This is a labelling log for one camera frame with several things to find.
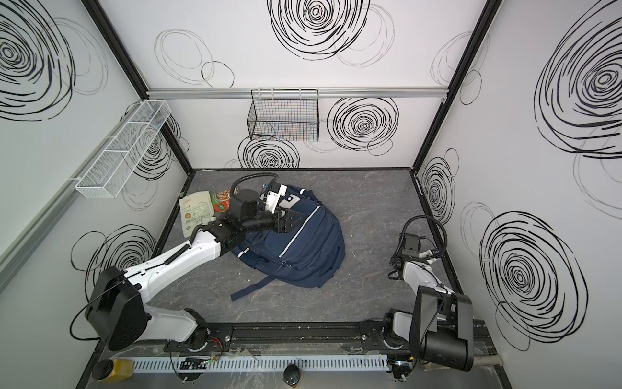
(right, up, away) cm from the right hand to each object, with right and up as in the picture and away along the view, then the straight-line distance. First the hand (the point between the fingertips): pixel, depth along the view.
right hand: (405, 262), depth 90 cm
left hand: (-38, +19, -15) cm, 45 cm away
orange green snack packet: (-76, +23, +19) cm, 82 cm away
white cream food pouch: (-86, +18, +15) cm, 89 cm away
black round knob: (-40, -19, -30) cm, 53 cm away
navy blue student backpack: (-36, +6, -11) cm, 38 cm away
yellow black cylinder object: (-86, -20, -28) cm, 92 cm away
